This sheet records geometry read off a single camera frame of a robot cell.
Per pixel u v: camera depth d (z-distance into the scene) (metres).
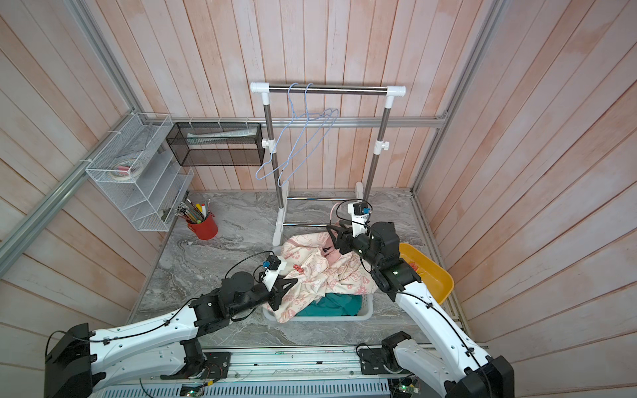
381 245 0.53
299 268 0.70
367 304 0.76
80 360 0.40
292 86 0.66
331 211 1.14
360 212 0.61
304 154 1.11
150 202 0.78
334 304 0.76
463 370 0.39
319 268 0.73
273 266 0.62
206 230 1.01
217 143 0.98
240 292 0.55
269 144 0.80
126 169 0.74
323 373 0.73
